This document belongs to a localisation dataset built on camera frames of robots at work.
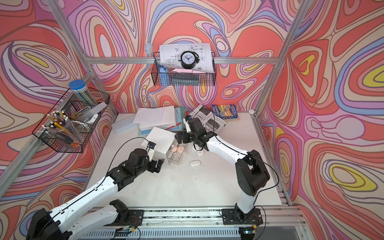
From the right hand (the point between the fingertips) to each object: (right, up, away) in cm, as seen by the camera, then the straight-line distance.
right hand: (183, 138), depth 88 cm
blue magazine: (+32, +18, +27) cm, 46 cm away
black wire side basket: (-57, +17, -10) cm, 61 cm away
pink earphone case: (-6, -7, +2) cm, 9 cm away
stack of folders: (-4, +17, +27) cm, 32 cm away
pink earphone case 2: (-2, -7, +3) cm, 8 cm away
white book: (-23, +14, +24) cm, 36 cm away
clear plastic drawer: (-5, -10, +6) cm, 12 cm away
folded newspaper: (+20, +10, +19) cm, 29 cm away
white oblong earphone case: (+7, -16, +3) cm, 17 cm away
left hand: (-14, -10, -7) cm, 18 cm away
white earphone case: (+11, -10, +8) cm, 17 cm away
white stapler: (-45, +12, -15) cm, 49 cm away
